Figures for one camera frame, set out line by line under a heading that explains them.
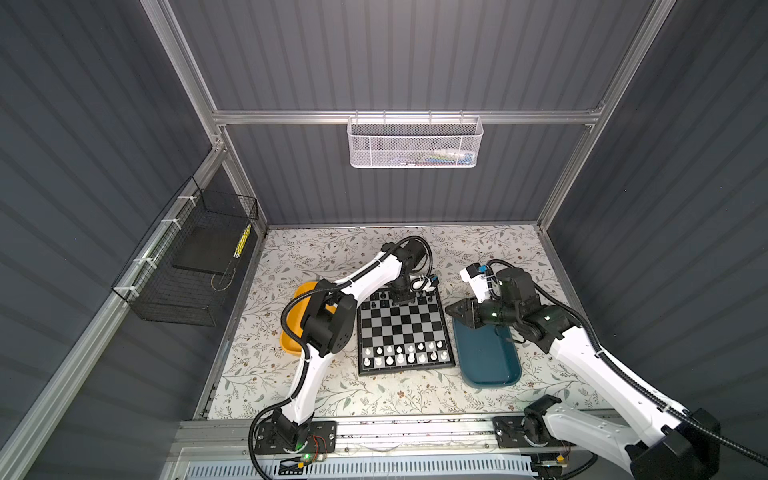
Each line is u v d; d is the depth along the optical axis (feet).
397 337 2.92
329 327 1.84
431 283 2.80
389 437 2.47
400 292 2.77
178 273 2.34
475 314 2.15
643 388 1.40
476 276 2.23
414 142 4.05
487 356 2.80
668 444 1.23
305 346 1.87
